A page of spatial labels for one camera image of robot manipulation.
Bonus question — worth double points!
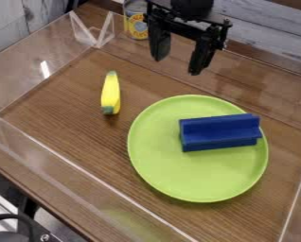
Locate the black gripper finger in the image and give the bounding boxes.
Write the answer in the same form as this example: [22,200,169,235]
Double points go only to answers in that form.
[189,35,216,76]
[149,19,172,61]

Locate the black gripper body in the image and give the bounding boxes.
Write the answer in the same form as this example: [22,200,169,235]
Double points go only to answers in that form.
[146,0,233,49]

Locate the green round plate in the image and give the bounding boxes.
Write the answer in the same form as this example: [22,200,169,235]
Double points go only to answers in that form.
[128,95,269,203]

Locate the clear acrylic corner bracket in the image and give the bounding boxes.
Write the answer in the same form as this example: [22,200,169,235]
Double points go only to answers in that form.
[69,11,116,49]

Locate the black metal clamp base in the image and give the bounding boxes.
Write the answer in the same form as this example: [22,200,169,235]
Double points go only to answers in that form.
[0,214,62,242]

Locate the yellow labelled tin can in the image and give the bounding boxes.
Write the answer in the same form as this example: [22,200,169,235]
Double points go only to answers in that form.
[124,0,149,40]

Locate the yellow toy banana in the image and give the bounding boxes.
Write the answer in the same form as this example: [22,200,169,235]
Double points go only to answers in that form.
[102,71,122,115]

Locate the blue foam block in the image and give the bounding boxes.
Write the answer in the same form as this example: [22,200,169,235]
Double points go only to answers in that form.
[178,113,264,152]

